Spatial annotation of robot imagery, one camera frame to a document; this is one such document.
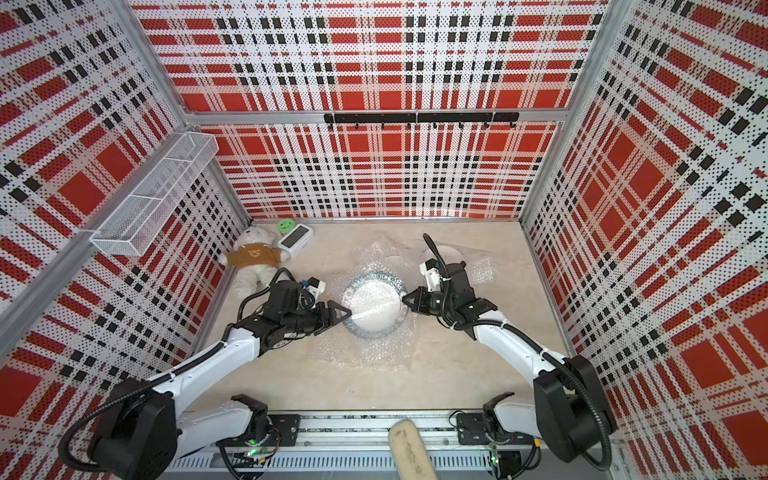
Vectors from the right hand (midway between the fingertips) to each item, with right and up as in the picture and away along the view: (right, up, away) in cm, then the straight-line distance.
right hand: (406, 299), depth 82 cm
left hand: (-16, -5, +1) cm, 17 cm away
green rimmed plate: (-9, 0, +1) cm, 9 cm away
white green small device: (-40, +17, +27) cm, 51 cm away
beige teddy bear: (-52, +11, +19) cm, 56 cm away
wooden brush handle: (0, -33, -14) cm, 36 cm away
